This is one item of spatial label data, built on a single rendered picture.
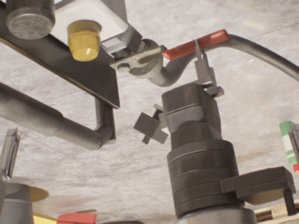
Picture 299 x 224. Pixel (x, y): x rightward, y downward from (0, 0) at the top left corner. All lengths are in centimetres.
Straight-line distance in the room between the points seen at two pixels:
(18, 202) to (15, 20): 225
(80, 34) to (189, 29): 94
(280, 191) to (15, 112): 28
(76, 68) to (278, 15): 99
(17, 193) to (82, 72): 212
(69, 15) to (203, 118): 18
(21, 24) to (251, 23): 110
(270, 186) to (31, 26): 28
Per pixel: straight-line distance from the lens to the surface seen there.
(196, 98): 52
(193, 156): 50
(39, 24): 47
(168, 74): 73
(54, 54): 57
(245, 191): 48
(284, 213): 443
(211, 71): 58
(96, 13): 54
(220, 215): 48
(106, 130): 63
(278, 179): 48
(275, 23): 154
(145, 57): 61
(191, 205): 49
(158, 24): 141
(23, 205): 269
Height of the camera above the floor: 78
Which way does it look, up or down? 23 degrees down
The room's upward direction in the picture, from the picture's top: 171 degrees clockwise
